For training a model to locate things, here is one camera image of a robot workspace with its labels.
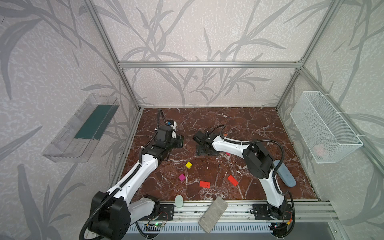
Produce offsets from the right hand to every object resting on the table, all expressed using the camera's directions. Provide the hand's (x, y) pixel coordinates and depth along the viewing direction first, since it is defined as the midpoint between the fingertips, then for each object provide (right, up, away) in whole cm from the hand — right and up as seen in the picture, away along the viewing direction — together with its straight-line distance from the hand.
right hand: (204, 147), depth 97 cm
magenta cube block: (-13, -15, -12) cm, 23 cm away
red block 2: (+16, -16, -13) cm, 26 cm away
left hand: (-12, +11, -14) cm, 22 cm away
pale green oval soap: (-13, -23, -21) cm, 34 cm away
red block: (+1, -18, -15) cm, 23 cm away
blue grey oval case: (+46, -13, -13) cm, 49 cm away
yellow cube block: (-10, -9, -8) cm, 15 cm away
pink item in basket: (+57, +3, -24) cm, 62 cm away
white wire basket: (+52, +11, -34) cm, 63 cm away
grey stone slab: (+2, -28, -28) cm, 40 cm away
